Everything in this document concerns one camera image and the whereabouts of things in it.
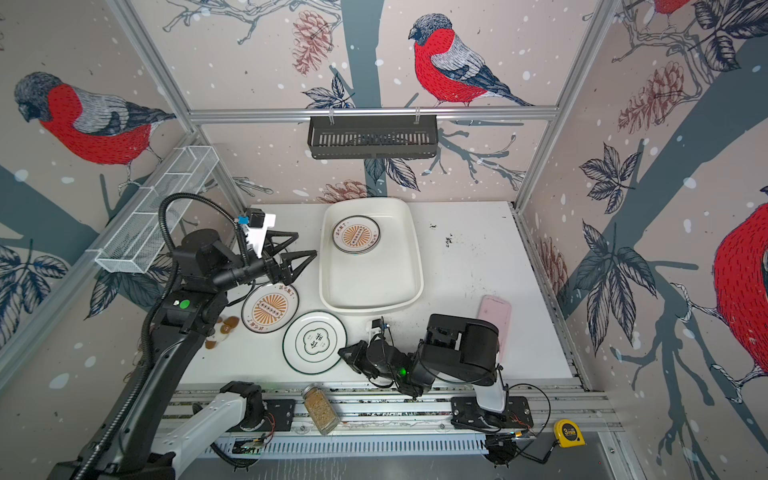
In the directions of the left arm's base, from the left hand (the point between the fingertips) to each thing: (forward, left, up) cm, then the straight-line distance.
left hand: (302, 245), depth 62 cm
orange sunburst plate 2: (+4, +20, -37) cm, 42 cm away
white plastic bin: (+14, -17, -37) cm, 43 cm away
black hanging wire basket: (+57, -13, -9) cm, 59 cm away
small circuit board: (-32, +16, -38) cm, 52 cm away
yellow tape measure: (-31, -61, -34) cm, 76 cm away
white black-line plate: (-8, +4, -34) cm, 36 cm away
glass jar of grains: (-25, -2, -33) cm, 41 cm away
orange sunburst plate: (+32, -6, -35) cm, 48 cm away
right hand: (-13, -3, -34) cm, 37 cm away
